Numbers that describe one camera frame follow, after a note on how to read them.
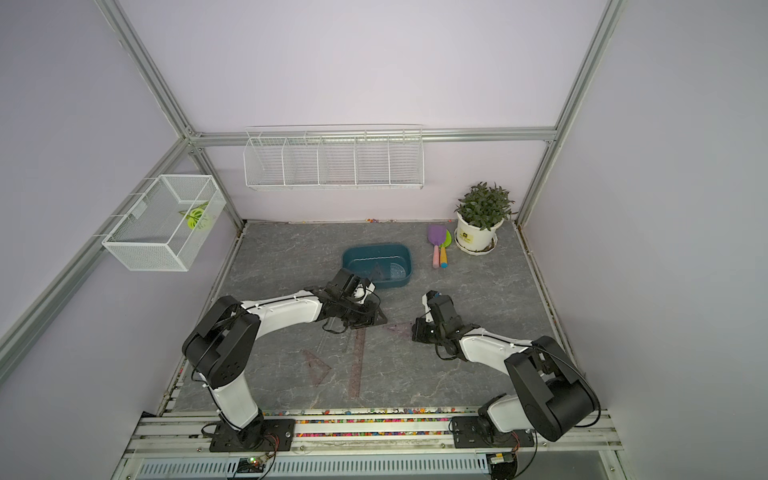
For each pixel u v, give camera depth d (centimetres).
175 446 74
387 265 108
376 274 105
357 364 85
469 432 74
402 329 92
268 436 73
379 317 85
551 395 43
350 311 78
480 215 99
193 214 81
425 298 87
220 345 48
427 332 80
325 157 99
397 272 105
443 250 112
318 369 85
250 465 72
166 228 82
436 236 116
